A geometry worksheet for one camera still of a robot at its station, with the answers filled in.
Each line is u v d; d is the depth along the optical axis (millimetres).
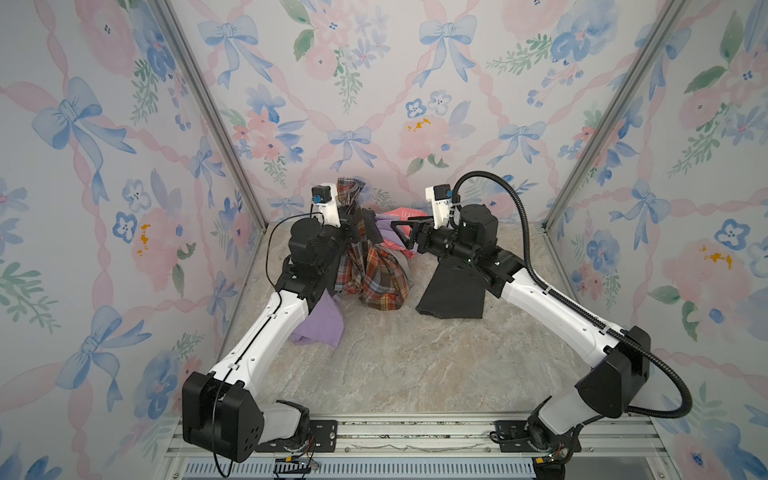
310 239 532
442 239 615
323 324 891
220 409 387
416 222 614
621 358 416
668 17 694
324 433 753
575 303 472
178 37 720
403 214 975
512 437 731
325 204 595
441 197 607
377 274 837
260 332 468
